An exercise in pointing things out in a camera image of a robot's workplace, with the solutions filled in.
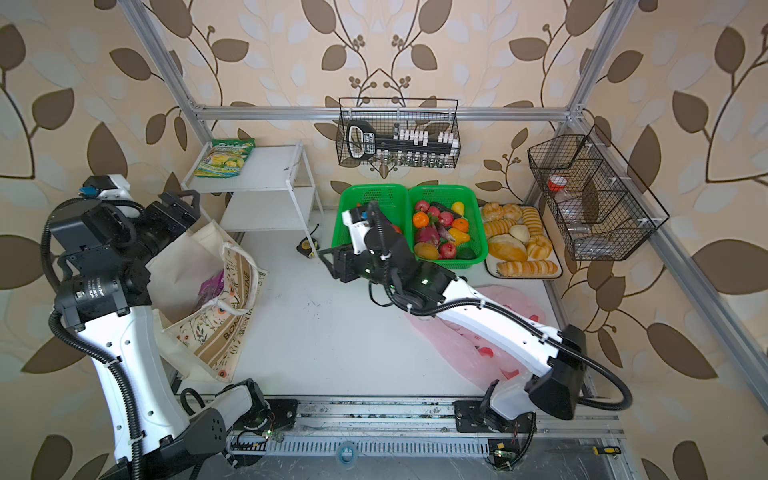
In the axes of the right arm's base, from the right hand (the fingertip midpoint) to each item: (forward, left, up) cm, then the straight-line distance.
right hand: (329, 252), depth 64 cm
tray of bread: (+24, -58, -29) cm, 69 cm away
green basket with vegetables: (+48, -15, -29) cm, 58 cm away
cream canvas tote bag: (-11, +31, -18) cm, 38 cm away
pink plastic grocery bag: (-14, -38, -34) cm, 53 cm away
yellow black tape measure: (+26, +17, -31) cm, 44 cm away
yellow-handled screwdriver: (-35, -63, -34) cm, 80 cm away
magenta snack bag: (+8, +42, -28) cm, 51 cm away
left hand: (+5, +26, +12) cm, 29 cm away
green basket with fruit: (+33, -34, -30) cm, 56 cm away
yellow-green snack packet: (+34, +34, +1) cm, 48 cm away
